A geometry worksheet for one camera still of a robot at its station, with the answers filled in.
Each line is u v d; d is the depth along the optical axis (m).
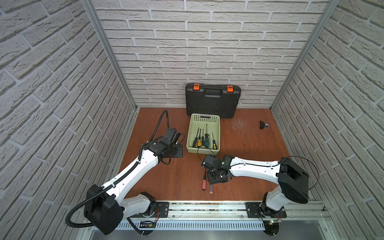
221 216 0.73
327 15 0.72
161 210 0.73
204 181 0.81
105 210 0.38
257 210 0.74
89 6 0.69
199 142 0.97
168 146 0.59
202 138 1.00
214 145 0.95
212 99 0.97
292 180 0.43
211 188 0.81
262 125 1.09
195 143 0.95
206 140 0.97
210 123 1.08
